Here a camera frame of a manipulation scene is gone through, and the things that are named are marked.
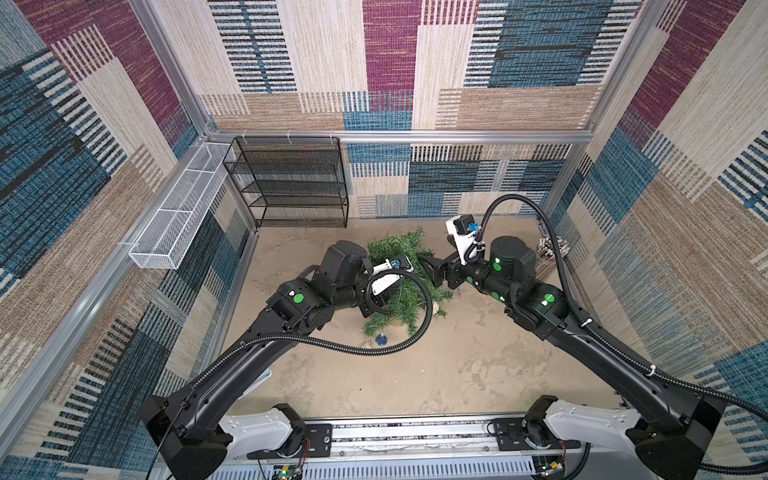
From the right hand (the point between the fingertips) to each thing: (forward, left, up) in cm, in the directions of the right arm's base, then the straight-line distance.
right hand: (439, 251), depth 69 cm
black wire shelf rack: (+46, +47, -15) cm, 67 cm away
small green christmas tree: (-8, +7, -10) cm, 15 cm away
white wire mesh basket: (+16, +80, -14) cm, 83 cm away
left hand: (-5, +11, -3) cm, 13 cm away
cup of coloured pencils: (+11, -37, -23) cm, 45 cm away
